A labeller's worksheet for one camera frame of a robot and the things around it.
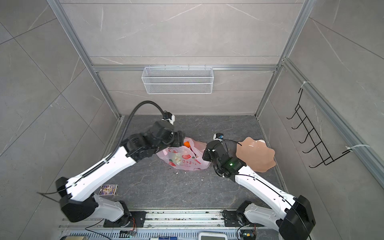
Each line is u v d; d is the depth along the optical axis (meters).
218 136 0.69
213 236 0.66
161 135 0.49
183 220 0.75
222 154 0.57
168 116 0.58
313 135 0.69
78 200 0.40
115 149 0.74
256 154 0.95
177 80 1.01
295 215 0.38
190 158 0.85
